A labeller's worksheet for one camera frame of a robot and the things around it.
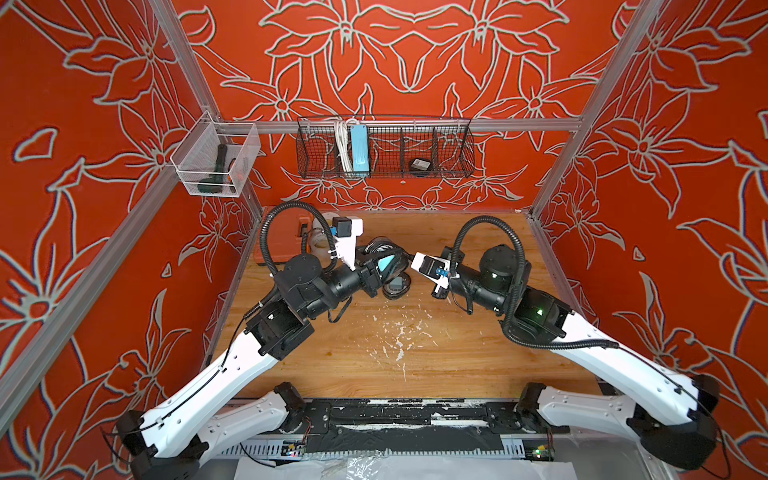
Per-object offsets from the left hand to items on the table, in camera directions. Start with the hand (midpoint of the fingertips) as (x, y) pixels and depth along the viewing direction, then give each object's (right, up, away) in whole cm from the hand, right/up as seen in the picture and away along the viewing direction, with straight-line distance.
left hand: (398, 250), depth 55 cm
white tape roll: (-25, +11, +62) cm, 68 cm away
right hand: (+3, 0, +4) cm, 5 cm away
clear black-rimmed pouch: (+2, -13, +39) cm, 42 cm away
